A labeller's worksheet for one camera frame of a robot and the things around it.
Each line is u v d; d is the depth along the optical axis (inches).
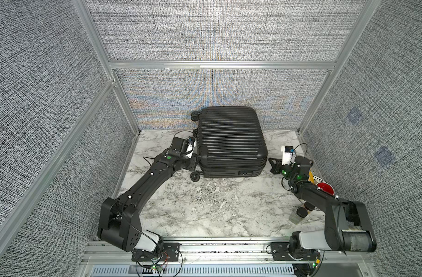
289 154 30.8
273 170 31.6
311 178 34.6
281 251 28.8
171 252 28.8
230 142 33.7
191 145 26.7
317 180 36.1
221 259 28.8
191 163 29.7
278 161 32.0
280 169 31.3
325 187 33.6
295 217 30.2
